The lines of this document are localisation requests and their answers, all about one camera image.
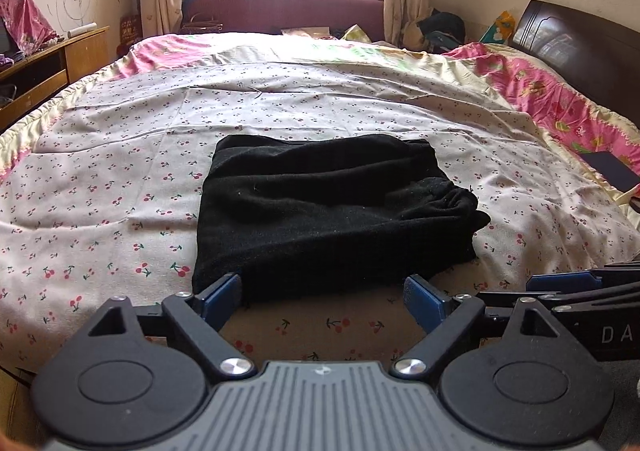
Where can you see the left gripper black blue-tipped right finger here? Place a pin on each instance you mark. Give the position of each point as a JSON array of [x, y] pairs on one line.
[[451, 325]]

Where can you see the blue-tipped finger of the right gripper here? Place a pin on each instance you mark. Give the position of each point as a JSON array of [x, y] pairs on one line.
[[566, 282]]

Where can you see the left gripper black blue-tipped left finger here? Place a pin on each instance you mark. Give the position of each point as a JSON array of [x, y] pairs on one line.
[[193, 322]]

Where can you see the black pants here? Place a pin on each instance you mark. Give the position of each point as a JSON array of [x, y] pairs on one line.
[[306, 218]]

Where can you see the black smartphone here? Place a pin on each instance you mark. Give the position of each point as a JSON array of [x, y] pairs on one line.
[[612, 169]]

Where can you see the cherry print bed quilt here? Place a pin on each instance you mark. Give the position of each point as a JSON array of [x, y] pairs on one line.
[[105, 194]]

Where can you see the pink floral blanket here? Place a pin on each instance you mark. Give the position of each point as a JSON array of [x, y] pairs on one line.
[[572, 119]]

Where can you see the dark wooden headboard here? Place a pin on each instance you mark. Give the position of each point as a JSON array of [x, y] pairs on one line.
[[597, 57]]

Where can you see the colourful cartoon bag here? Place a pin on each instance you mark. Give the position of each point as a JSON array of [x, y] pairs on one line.
[[500, 30]]

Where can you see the black clothes pile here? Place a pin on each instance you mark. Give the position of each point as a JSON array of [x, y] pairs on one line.
[[442, 31]]

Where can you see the wooden TV cabinet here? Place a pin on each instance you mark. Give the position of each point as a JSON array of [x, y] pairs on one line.
[[29, 83]]

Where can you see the brown handbag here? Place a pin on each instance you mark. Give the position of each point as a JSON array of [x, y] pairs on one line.
[[200, 23]]

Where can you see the red box by curtain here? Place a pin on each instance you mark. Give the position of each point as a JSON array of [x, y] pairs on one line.
[[130, 32]]

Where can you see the maroon padded window bench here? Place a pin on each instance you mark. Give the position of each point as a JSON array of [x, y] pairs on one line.
[[271, 16]]

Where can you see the white paper roll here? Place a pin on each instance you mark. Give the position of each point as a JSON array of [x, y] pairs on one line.
[[83, 29]]

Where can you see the black television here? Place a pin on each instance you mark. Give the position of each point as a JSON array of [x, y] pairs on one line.
[[7, 44]]

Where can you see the pink cloth on television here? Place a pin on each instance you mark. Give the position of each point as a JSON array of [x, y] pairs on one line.
[[27, 26]]

